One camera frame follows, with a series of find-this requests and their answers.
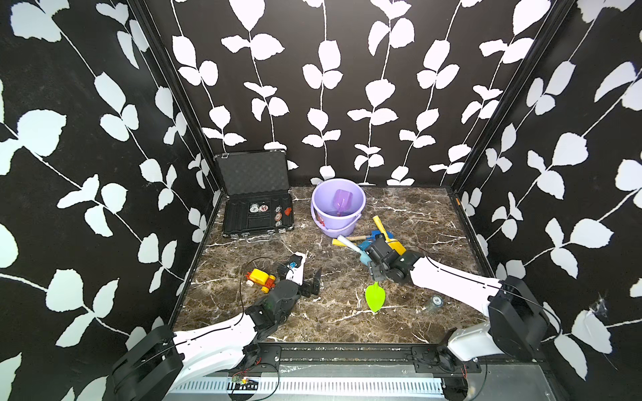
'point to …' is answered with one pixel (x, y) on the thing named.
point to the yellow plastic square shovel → (394, 243)
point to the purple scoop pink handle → (342, 200)
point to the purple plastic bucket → (323, 214)
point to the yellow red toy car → (264, 280)
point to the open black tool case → (257, 201)
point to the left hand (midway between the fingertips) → (310, 261)
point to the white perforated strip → (315, 386)
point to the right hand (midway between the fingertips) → (378, 262)
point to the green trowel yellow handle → (375, 296)
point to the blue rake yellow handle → (337, 242)
